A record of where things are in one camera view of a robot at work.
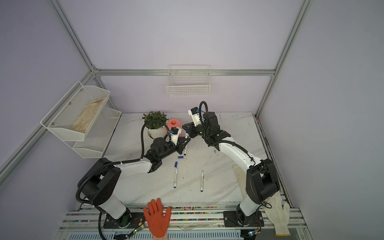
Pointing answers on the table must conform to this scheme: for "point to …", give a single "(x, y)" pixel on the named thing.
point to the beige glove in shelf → (83, 122)
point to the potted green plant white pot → (156, 129)
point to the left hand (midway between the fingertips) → (188, 136)
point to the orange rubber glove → (157, 223)
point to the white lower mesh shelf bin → (96, 140)
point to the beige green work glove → (241, 178)
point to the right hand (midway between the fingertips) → (183, 128)
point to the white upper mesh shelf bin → (76, 114)
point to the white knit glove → (278, 214)
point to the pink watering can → (173, 123)
